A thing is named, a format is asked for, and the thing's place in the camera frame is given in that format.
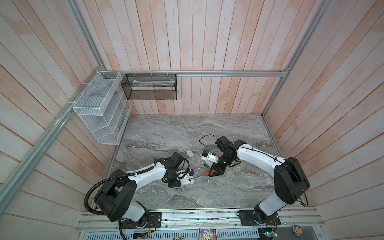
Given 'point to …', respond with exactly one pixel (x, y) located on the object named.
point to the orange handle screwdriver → (206, 174)
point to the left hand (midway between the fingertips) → (175, 182)
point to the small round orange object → (297, 230)
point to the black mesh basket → (150, 86)
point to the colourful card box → (207, 234)
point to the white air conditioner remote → (187, 180)
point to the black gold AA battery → (206, 165)
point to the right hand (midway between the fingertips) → (211, 173)
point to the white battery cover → (189, 153)
